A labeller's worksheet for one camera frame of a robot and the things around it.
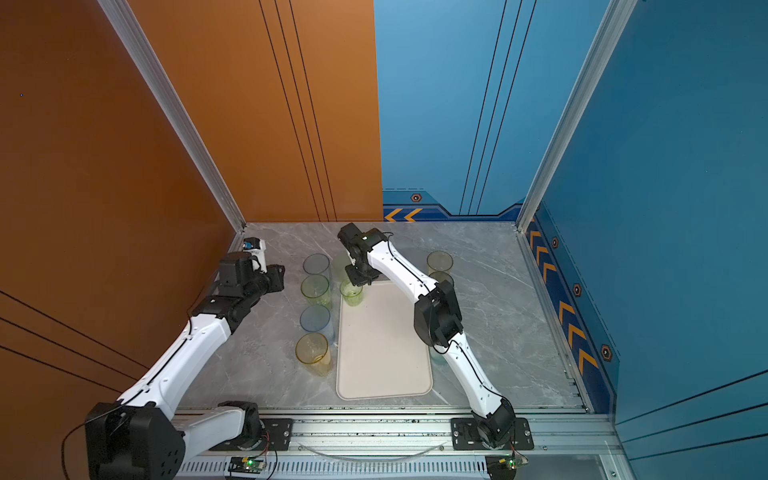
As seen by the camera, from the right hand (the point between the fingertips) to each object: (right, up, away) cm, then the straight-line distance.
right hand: (360, 279), depth 95 cm
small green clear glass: (-3, -5, +4) cm, 7 cm away
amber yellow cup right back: (+25, +6, 0) cm, 26 cm away
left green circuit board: (-24, -42, -24) cm, 54 cm away
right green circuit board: (+37, -41, -25) cm, 61 cm away
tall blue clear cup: (-11, -10, -10) cm, 18 cm away
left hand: (-21, +5, -12) cm, 25 cm away
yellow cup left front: (-10, -16, -18) cm, 27 cm away
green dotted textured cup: (-6, +5, -4) cm, 9 cm away
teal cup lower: (+23, -22, -11) cm, 34 cm away
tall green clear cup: (-12, -2, -7) cm, 14 cm away
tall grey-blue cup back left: (-13, +5, -3) cm, 14 cm away
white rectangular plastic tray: (+7, -21, -10) cm, 24 cm away
